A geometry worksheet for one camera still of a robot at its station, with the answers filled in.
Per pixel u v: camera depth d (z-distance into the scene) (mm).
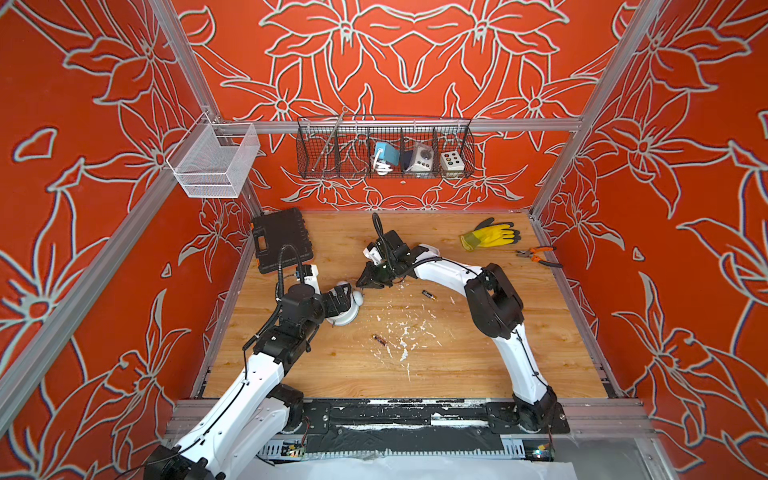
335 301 708
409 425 728
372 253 898
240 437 522
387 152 862
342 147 1005
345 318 858
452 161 948
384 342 854
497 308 563
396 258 776
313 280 710
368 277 835
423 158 905
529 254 1042
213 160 932
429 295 949
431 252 721
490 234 1100
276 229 1076
